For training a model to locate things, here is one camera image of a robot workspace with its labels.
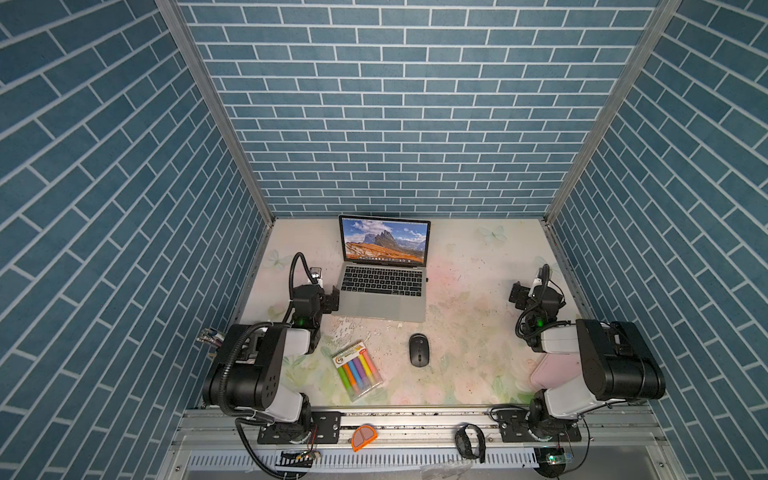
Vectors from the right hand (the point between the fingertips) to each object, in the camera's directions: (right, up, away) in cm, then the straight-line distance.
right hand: (537, 287), depth 94 cm
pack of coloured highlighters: (-56, -21, -12) cm, 61 cm away
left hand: (-68, +1, 0) cm, 68 cm away
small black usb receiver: (-35, +2, +8) cm, 36 cm away
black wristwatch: (-29, -33, -25) cm, 50 cm away
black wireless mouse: (-38, -17, -10) cm, 43 cm away
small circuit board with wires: (-68, -39, -22) cm, 81 cm away
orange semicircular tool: (-53, -32, -24) cm, 66 cm away
